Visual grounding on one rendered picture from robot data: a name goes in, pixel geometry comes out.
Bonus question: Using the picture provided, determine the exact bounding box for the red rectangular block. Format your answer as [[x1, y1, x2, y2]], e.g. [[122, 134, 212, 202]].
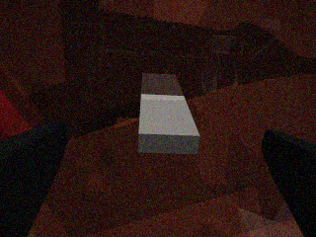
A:
[[0, 91, 31, 140]]

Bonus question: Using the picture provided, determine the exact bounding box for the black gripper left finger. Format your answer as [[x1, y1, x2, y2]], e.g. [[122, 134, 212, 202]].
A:
[[0, 120, 68, 237]]

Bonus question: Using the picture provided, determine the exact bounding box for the grey rectangular block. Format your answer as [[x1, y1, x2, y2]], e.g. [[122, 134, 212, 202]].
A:
[[138, 94, 199, 154]]

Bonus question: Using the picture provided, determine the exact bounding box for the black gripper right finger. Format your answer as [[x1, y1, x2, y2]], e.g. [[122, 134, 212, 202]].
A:
[[261, 129, 316, 237]]

